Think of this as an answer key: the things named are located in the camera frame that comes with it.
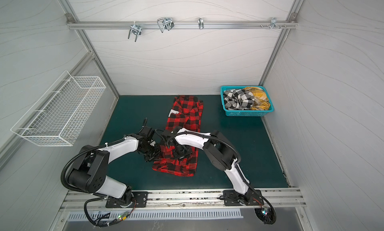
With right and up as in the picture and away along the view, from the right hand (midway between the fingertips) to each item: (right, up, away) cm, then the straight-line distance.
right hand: (185, 155), depth 87 cm
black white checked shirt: (+37, +35, +20) cm, 55 cm away
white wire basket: (-58, +25, -20) cm, 66 cm away
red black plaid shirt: (-1, +26, +21) cm, 33 cm away
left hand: (-12, 0, 0) cm, 12 cm away
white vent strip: (-15, -23, -17) cm, 32 cm away
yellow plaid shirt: (+52, +33, +14) cm, 63 cm away
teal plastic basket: (+43, +25, +14) cm, 52 cm away
